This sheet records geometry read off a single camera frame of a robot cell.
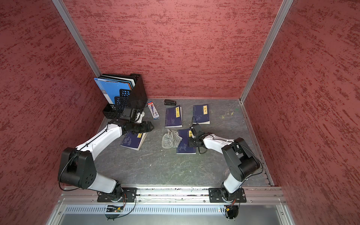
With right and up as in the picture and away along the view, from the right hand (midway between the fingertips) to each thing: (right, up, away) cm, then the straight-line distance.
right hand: (191, 145), depth 94 cm
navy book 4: (-5, -1, -2) cm, 6 cm away
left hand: (-28, +11, -6) cm, 31 cm away
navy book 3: (+9, +21, +16) cm, 28 cm away
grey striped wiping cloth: (-14, +4, -2) cm, 14 cm away
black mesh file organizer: (-39, +33, +1) cm, 51 cm away
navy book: (-39, +3, -2) cm, 39 cm away
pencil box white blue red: (-30, +24, +19) cm, 43 cm away
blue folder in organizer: (-53, +38, -3) cm, 65 cm away
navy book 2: (-13, +19, +13) cm, 26 cm away
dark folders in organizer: (-41, +44, -4) cm, 60 cm away
